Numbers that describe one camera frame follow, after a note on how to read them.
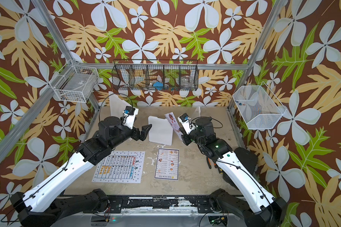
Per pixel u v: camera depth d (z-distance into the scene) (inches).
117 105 36.3
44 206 15.6
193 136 24.3
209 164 34.8
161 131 34.2
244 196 17.1
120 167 34.8
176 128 29.8
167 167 34.8
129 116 21.2
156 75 38.7
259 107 33.0
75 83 33.7
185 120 23.7
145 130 23.3
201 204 29.5
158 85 36.7
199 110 35.7
